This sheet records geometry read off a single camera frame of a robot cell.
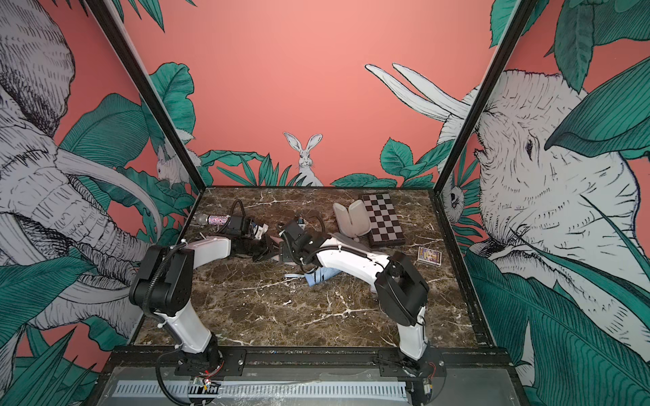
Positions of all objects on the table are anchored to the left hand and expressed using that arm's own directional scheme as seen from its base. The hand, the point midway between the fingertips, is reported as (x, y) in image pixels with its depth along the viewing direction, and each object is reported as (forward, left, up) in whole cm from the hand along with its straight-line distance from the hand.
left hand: (283, 245), depth 94 cm
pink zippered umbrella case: (+3, +3, -1) cm, 4 cm away
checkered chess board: (+9, -42, -4) cm, 43 cm away
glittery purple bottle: (+15, +29, -3) cm, 33 cm away
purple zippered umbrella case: (+14, -28, -5) cm, 32 cm away
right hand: (-6, -2, +6) cm, 9 cm away
